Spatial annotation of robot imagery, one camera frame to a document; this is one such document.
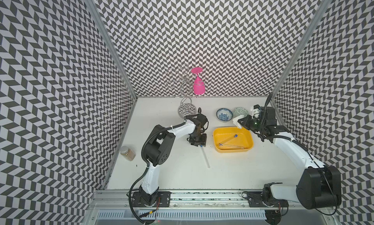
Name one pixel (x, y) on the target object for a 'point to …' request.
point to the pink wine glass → (199, 85)
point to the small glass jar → (127, 153)
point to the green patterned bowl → (240, 111)
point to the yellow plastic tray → (231, 140)
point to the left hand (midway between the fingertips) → (202, 146)
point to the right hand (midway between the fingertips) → (237, 122)
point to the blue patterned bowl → (224, 115)
